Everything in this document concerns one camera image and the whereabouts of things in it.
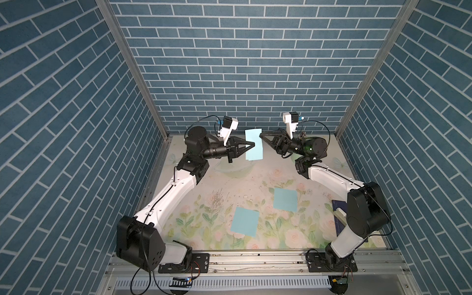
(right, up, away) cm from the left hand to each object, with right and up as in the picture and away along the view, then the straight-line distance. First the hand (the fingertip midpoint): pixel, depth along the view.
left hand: (257, 148), depth 63 cm
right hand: (+3, +3, +1) cm, 4 cm away
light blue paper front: (-4, -34, +22) cm, 41 cm away
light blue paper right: (+17, -26, +30) cm, 43 cm away
